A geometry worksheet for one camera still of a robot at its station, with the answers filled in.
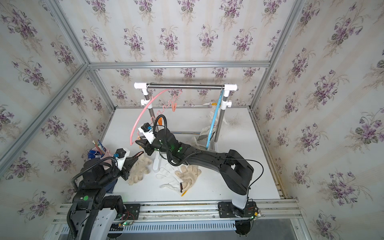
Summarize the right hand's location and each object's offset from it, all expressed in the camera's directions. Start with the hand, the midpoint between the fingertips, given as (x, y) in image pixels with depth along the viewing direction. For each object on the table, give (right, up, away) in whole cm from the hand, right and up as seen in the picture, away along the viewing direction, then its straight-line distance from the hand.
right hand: (140, 139), depth 71 cm
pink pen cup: (-23, -10, +13) cm, 28 cm away
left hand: (-2, -9, 0) cm, 10 cm away
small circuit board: (-10, -41, -2) cm, 42 cm away
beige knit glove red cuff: (-2, -15, +5) cm, 16 cm away
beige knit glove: (+23, -23, +12) cm, 35 cm away
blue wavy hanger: (+41, +9, +32) cm, 53 cm away
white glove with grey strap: (+30, -3, +5) cm, 30 cm away
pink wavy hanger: (+7, +13, +4) cm, 15 cm away
